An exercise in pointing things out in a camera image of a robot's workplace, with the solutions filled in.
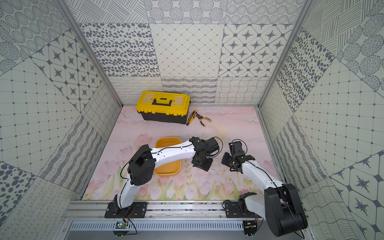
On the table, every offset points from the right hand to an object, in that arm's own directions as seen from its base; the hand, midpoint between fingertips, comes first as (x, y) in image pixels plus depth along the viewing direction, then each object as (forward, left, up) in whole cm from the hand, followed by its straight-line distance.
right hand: (225, 161), depth 89 cm
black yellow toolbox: (+31, +40, +16) cm, 53 cm away
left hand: (-5, +11, +4) cm, 12 cm away
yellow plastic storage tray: (-5, +32, 0) cm, 32 cm away
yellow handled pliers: (+38, +20, +1) cm, 43 cm away
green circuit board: (-32, +54, -3) cm, 63 cm away
